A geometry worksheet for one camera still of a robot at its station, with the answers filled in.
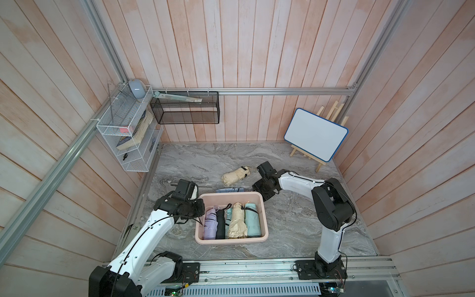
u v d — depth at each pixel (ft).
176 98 2.97
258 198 2.63
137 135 2.56
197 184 3.30
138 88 2.73
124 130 2.38
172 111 3.47
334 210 1.66
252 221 2.67
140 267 1.32
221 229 2.69
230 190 3.10
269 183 2.36
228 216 2.81
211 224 2.63
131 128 2.35
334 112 3.03
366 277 2.44
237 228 2.46
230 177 3.22
